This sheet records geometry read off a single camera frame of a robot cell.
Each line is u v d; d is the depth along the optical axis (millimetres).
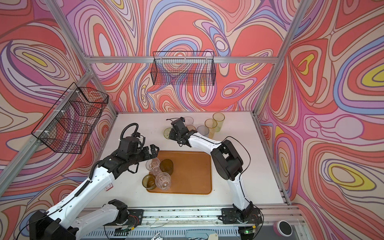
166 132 1100
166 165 844
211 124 1010
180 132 734
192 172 888
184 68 965
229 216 735
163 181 842
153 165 885
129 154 586
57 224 385
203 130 947
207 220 734
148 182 837
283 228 667
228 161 532
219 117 993
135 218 724
